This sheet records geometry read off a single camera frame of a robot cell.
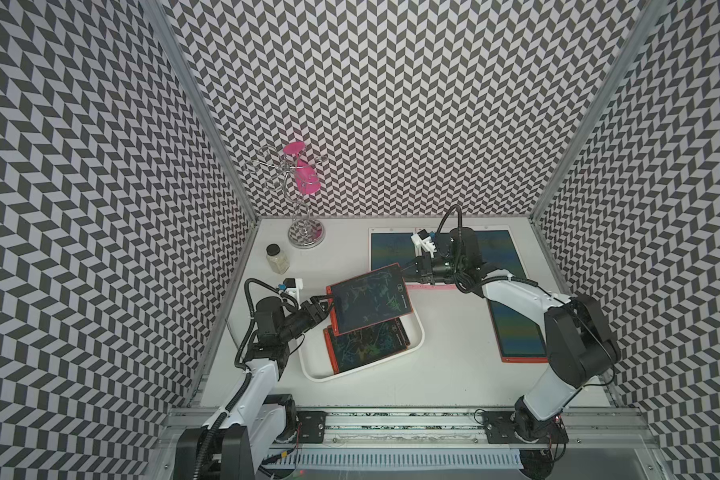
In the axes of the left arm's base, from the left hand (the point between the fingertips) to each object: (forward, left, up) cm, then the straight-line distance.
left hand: (333, 302), depth 81 cm
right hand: (+4, -18, +7) cm, 20 cm away
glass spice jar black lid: (+19, +21, -5) cm, 29 cm away
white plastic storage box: (-12, +5, -11) cm, 17 cm away
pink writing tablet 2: (+28, -57, -11) cm, 64 cm away
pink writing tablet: (+31, -17, -14) cm, 38 cm away
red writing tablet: (-1, -10, +3) cm, 10 cm away
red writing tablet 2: (-8, -7, -12) cm, 16 cm away
